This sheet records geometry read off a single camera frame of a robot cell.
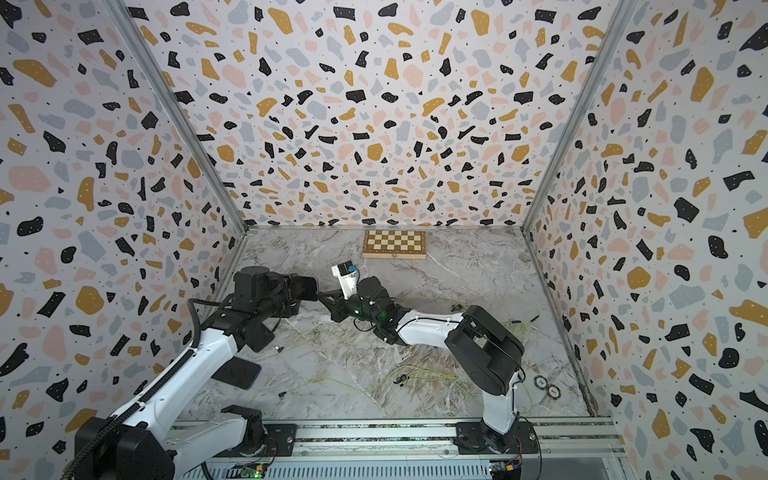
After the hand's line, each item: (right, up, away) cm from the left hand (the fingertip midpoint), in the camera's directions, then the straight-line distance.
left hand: (305, 277), depth 81 cm
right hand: (+5, -5, -2) cm, 7 cm away
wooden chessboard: (+24, +10, +32) cm, 41 cm away
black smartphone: (+2, -3, 0) cm, 3 cm away
